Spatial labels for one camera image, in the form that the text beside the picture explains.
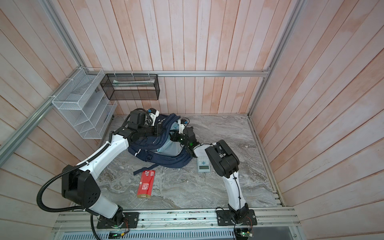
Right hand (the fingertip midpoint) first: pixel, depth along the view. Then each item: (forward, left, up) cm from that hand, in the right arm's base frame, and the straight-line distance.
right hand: (166, 131), depth 94 cm
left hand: (-8, -2, +10) cm, 13 cm away
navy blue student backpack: (-13, +10, -2) cm, 16 cm away
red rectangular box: (-29, +10, -13) cm, 33 cm away
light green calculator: (-17, -24, -12) cm, 32 cm away
